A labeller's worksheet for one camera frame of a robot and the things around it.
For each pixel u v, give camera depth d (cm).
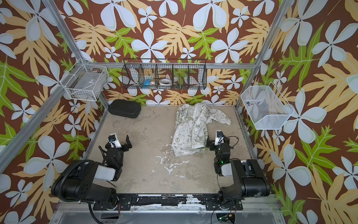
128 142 82
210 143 82
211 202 73
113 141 74
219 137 76
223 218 75
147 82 97
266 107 84
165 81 99
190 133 96
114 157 68
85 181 44
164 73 98
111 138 74
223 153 68
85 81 86
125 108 112
